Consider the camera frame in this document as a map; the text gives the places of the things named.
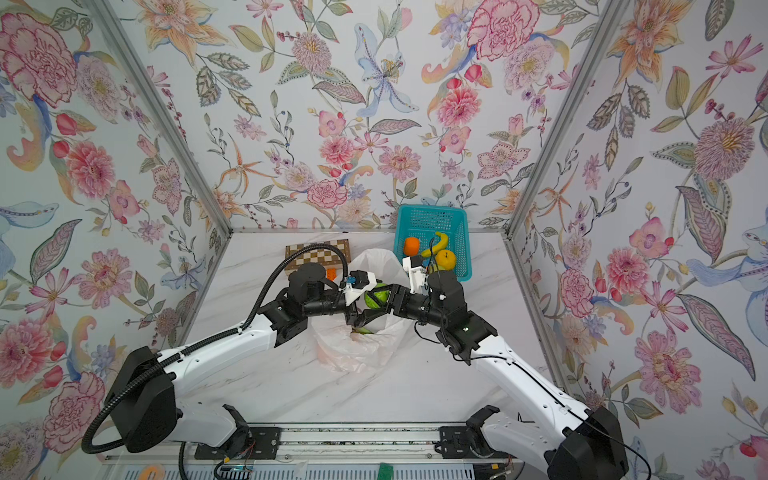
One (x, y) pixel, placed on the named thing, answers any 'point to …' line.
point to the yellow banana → (440, 246)
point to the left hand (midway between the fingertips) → (385, 298)
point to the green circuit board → (386, 471)
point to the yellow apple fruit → (446, 259)
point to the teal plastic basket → (423, 222)
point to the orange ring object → (160, 473)
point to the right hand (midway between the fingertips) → (374, 293)
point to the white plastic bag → (337, 345)
